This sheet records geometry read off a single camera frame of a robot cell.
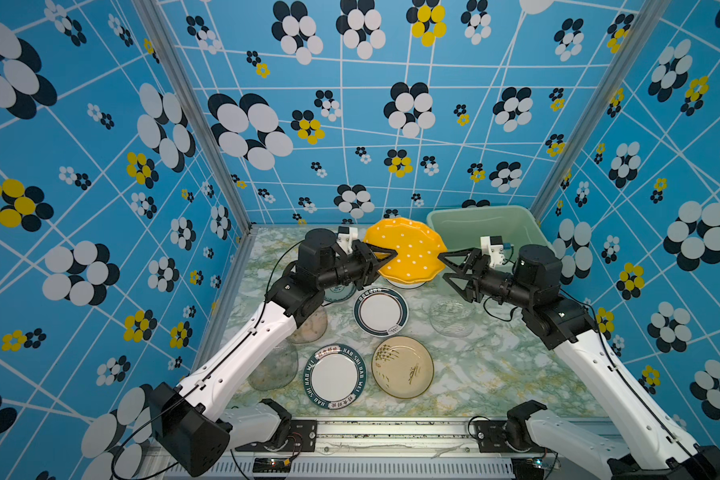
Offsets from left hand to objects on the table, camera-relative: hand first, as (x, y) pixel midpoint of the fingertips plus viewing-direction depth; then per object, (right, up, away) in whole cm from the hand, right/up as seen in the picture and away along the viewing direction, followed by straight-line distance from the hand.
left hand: (400, 253), depth 63 cm
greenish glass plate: (-34, -34, +23) cm, 53 cm away
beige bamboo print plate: (+3, -33, +22) cm, 40 cm away
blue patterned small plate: (-17, -14, +36) cm, 43 cm away
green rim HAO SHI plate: (-16, -35, +20) cm, 43 cm away
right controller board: (+32, -52, +8) cm, 61 cm away
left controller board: (-31, -52, +9) cm, 61 cm away
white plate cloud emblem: (+6, -11, +39) cm, 41 cm away
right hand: (+10, -3, +3) cm, 10 cm away
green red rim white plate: (-3, -19, +34) cm, 39 cm away
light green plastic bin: (+27, +9, +43) cm, 52 cm away
